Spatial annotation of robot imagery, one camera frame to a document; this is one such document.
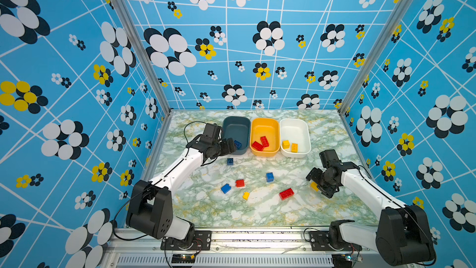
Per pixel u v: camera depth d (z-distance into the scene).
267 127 1.12
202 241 0.73
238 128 1.11
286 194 0.85
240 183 0.89
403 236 0.40
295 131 1.10
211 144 0.67
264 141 1.02
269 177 0.88
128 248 0.78
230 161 0.96
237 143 1.02
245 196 0.85
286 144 0.99
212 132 0.67
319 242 0.72
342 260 0.68
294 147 1.02
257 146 1.01
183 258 0.72
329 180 0.71
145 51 0.92
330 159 0.69
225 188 0.89
